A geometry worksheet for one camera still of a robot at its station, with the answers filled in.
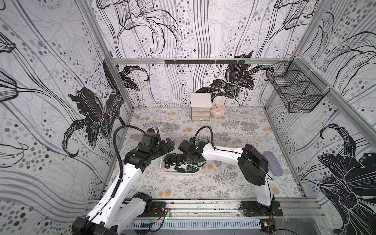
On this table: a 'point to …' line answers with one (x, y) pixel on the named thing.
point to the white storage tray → (184, 163)
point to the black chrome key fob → (179, 169)
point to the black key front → (179, 159)
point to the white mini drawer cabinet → (201, 105)
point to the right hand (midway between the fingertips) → (192, 157)
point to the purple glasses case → (274, 166)
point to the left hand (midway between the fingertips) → (170, 149)
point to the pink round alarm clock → (218, 109)
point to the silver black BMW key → (191, 169)
